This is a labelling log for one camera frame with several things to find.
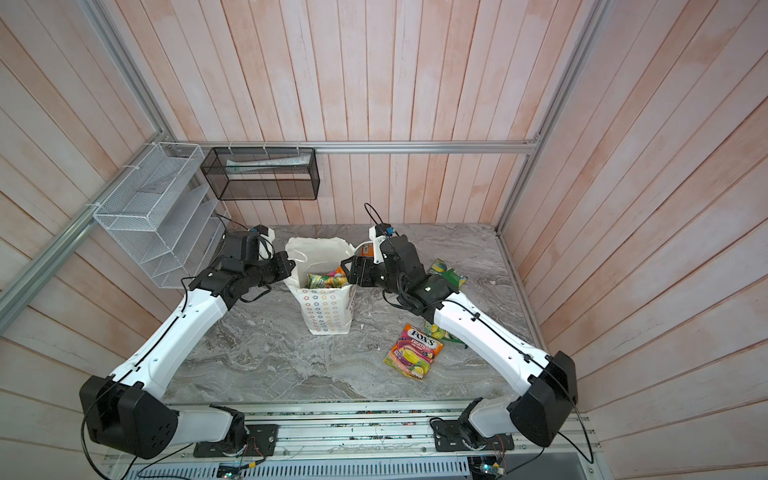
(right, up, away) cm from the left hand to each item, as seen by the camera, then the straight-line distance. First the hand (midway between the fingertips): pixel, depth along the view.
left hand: (296, 266), depth 80 cm
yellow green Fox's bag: (+41, -20, +9) cm, 46 cm away
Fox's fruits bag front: (+33, -25, +6) cm, 42 cm away
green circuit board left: (-14, -50, -8) cm, 53 cm away
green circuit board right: (+49, -49, -9) cm, 69 cm away
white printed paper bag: (+9, -12, -2) cm, 15 cm away
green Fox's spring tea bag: (+4, -5, +7) cm, 10 cm away
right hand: (+16, +1, -7) cm, 17 cm away
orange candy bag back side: (+20, +4, -4) cm, 21 cm away
